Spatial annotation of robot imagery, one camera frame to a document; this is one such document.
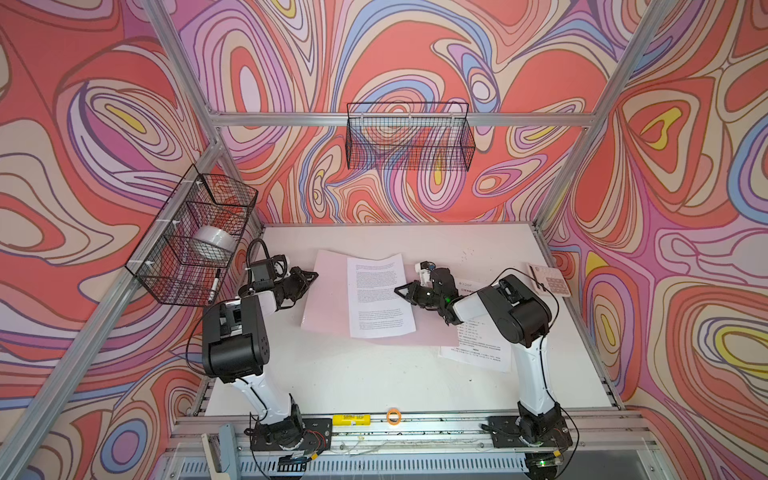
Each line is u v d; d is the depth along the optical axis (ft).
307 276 3.03
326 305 3.23
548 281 3.32
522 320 1.84
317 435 2.38
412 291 2.95
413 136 3.16
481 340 2.91
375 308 3.14
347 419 2.46
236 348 1.65
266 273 2.51
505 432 2.37
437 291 2.79
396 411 2.52
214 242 2.36
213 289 2.32
